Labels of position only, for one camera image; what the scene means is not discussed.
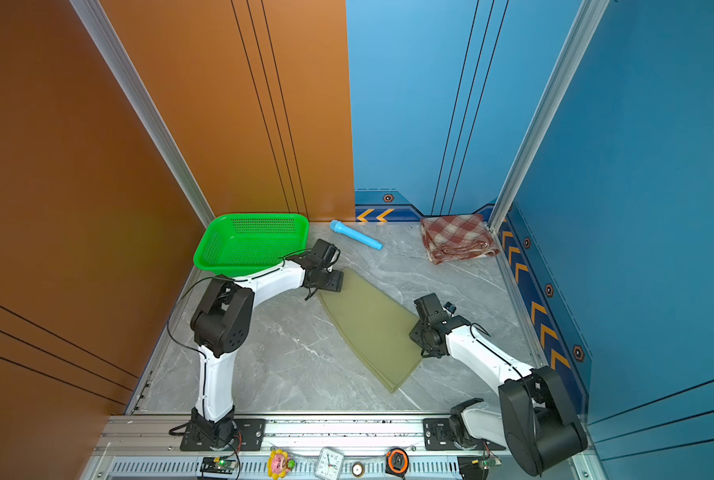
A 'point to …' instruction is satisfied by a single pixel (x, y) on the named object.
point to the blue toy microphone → (338, 227)
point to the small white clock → (329, 464)
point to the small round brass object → (358, 469)
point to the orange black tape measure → (397, 462)
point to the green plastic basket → (235, 244)
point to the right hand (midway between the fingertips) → (415, 337)
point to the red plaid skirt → (450, 238)
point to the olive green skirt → (377, 327)
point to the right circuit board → (476, 467)
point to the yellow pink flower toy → (279, 464)
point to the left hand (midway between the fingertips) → (334, 278)
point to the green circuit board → (218, 465)
